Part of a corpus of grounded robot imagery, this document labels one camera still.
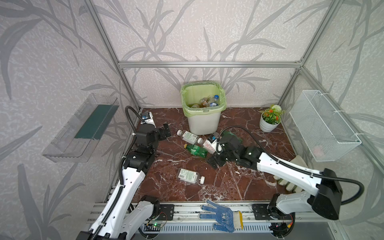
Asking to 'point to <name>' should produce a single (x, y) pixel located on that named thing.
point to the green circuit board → (157, 225)
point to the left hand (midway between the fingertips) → (161, 119)
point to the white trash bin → (205, 123)
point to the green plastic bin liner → (192, 92)
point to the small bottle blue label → (216, 101)
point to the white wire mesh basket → (326, 135)
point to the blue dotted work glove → (232, 219)
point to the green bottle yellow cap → (224, 132)
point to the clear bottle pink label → (207, 144)
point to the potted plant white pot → (270, 118)
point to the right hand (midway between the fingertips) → (211, 148)
